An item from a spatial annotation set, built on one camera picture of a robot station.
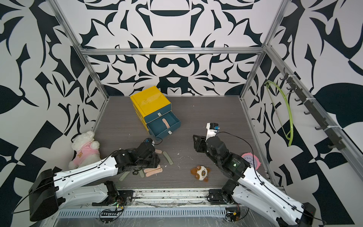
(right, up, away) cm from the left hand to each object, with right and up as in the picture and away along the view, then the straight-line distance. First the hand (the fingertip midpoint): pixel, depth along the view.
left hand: (157, 158), depth 80 cm
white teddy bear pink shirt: (-41, +4, +3) cm, 41 cm away
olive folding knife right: (+5, -2, +7) cm, 9 cm away
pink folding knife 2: (-5, -7, +2) cm, 9 cm away
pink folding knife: (+3, +18, +14) cm, 23 cm away
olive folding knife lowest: (-19, -10, 0) cm, 21 cm away
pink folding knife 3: (-2, -9, +3) cm, 10 cm away
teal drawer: (-2, +16, +11) cm, 19 cm away
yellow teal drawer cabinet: (-2, +26, +3) cm, 27 cm away
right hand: (+20, +14, -7) cm, 26 cm away
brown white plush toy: (+24, -8, 0) cm, 25 cm away
